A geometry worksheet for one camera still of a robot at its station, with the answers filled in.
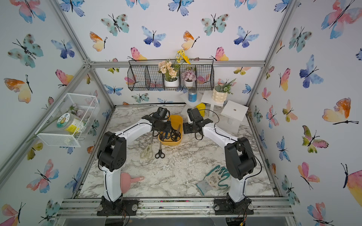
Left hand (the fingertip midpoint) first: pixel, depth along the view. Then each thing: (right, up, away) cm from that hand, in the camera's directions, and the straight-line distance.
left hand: (171, 125), depth 97 cm
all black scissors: (+5, -3, +9) cm, 11 cm away
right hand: (+12, 0, -5) cm, 13 cm away
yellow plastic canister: (+21, +13, +5) cm, 26 cm away
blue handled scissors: (-3, -6, -3) cm, 8 cm away
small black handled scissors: (-7, -19, -4) cm, 20 cm away
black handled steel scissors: (+3, -8, +4) cm, 9 cm away
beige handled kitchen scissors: (-15, -18, -4) cm, 23 cm away
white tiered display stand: (+41, +10, +1) cm, 43 cm away
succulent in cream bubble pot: (+31, +20, -11) cm, 38 cm away
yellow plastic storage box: (+2, +3, +11) cm, 12 cm away
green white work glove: (+25, -31, -16) cm, 43 cm away
